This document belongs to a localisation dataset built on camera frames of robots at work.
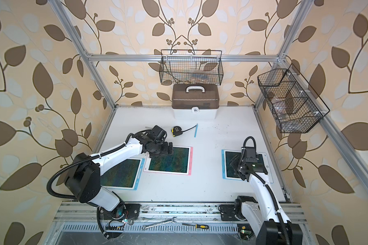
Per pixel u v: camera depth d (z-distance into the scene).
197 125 1.08
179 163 0.91
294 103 0.75
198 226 0.70
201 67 0.96
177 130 1.02
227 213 0.74
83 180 0.44
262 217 0.46
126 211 0.74
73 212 0.76
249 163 0.63
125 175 0.87
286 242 0.36
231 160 0.91
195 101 1.12
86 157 0.46
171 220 0.72
